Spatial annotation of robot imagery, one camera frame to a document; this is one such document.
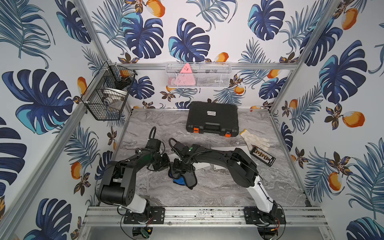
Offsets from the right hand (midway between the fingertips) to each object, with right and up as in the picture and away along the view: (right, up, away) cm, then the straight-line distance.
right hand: (174, 172), depth 88 cm
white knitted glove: (+52, +18, +15) cm, 57 cm away
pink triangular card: (+7, +57, +2) cm, 57 cm away
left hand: (-3, +4, +3) cm, 6 cm away
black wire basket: (-38, +44, -5) cm, 58 cm away
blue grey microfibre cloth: (+8, -3, -3) cm, 9 cm away
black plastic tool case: (+28, +33, +22) cm, 49 cm away
